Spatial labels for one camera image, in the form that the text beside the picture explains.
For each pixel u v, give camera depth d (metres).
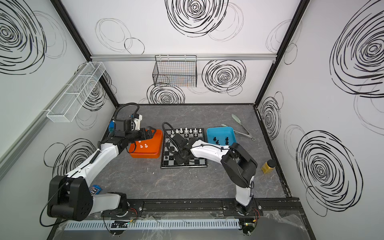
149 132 0.77
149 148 0.96
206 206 0.75
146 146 0.96
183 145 0.66
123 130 0.65
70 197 0.40
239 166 0.46
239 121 1.08
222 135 1.02
